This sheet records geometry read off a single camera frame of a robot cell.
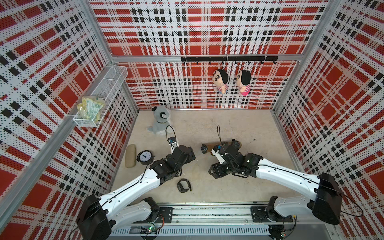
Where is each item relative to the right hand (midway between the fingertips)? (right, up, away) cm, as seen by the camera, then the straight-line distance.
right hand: (216, 170), depth 76 cm
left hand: (-15, +9, +4) cm, 18 cm away
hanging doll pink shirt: (+19, +53, +17) cm, 59 cm away
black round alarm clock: (-43, +3, +16) cm, 46 cm away
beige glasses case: (-53, +4, +18) cm, 56 cm away
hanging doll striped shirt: (+4, +52, +14) cm, 55 cm away
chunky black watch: (+14, +12, +14) cm, 23 cm away
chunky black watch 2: (-19, -10, +2) cm, 22 cm away
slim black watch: (-6, +10, +13) cm, 18 cm away
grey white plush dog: (-34, +23, +22) cm, 47 cm away
